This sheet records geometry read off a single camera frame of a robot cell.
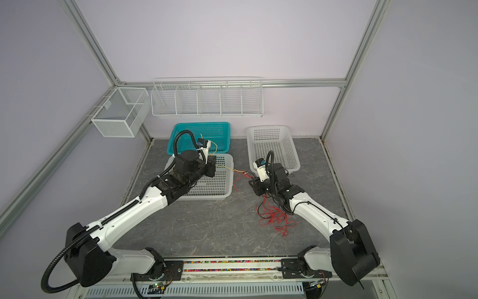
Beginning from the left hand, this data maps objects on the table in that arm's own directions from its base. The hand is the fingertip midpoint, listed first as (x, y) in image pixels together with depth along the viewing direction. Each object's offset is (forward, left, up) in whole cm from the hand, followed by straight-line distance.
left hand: (215, 159), depth 77 cm
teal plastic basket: (+40, +3, -23) cm, 46 cm away
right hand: (-4, -16, -13) cm, 21 cm away
